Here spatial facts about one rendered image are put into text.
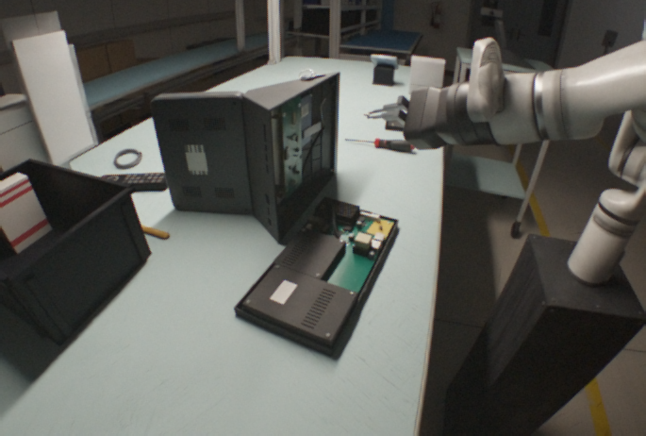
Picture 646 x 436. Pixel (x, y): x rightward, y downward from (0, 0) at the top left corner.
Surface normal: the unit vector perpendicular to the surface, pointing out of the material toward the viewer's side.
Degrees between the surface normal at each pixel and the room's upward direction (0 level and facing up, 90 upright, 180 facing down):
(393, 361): 0
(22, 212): 90
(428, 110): 52
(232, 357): 0
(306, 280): 0
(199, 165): 90
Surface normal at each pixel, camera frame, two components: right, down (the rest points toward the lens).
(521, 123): -0.56, 0.55
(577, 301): 0.02, -0.85
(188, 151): -0.04, 0.52
